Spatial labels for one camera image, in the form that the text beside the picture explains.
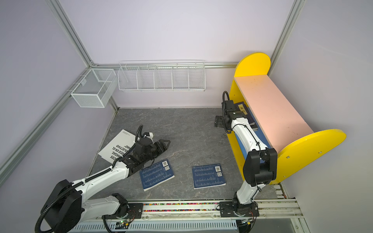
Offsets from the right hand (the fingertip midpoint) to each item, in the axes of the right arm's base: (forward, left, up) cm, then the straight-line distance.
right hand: (225, 124), depth 89 cm
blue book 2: (-26, +11, -16) cm, 33 cm away
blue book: (-26, +42, -15) cm, 51 cm away
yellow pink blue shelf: (-8, -26, +9) cm, 29 cm away
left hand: (-14, +34, -2) cm, 37 cm away
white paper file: (-8, +68, -11) cm, 69 cm away
